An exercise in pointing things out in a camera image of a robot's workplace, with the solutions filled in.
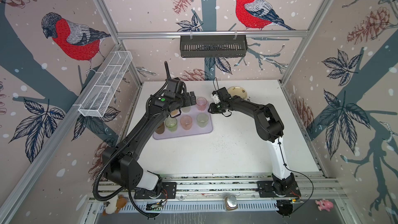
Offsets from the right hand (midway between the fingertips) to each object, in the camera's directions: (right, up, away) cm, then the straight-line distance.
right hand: (210, 111), depth 103 cm
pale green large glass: (-16, +1, 0) cm, 16 cm away
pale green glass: (-5, -5, -4) cm, 8 cm away
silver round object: (+7, -34, -39) cm, 52 cm away
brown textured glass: (-31, -10, -12) cm, 34 cm away
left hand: (-12, +10, -24) cm, 28 cm away
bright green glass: (-25, -7, -8) cm, 27 cm away
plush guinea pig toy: (-45, -39, -35) cm, 69 cm away
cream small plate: (+22, +14, +12) cm, 29 cm away
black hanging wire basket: (+3, +45, +1) cm, 45 cm away
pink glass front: (-6, +6, +1) cm, 8 cm away
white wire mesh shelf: (-56, +8, -32) cm, 64 cm away
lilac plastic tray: (-10, -11, -8) cm, 17 cm away
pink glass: (-15, -6, -7) cm, 18 cm away
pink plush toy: (+49, -38, -36) cm, 72 cm away
